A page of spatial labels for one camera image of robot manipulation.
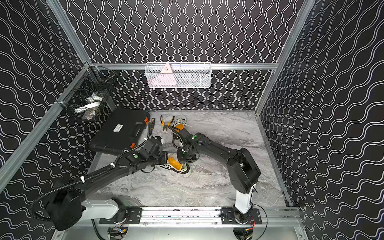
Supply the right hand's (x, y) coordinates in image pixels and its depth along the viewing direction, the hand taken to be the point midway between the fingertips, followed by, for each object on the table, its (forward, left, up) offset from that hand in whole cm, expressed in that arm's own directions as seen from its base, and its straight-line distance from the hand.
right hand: (180, 161), depth 85 cm
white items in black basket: (+19, +50, +21) cm, 58 cm away
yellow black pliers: (+31, +14, -6) cm, 35 cm away
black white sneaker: (-4, -3, -1) cm, 5 cm away
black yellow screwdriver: (+33, +24, -6) cm, 41 cm away
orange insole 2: (+26, +2, 0) cm, 26 cm away
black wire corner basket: (+30, +59, +22) cm, 69 cm away
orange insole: (+1, +4, -5) cm, 6 cm away
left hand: (+1, +6, +5) cm, 8 cm away
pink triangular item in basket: (+41, +10, +28) cm, 51 cm away
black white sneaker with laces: (+31, +3, 0) cm, 31 cm away
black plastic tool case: (+23, +43, +1) cm, 49 cm away
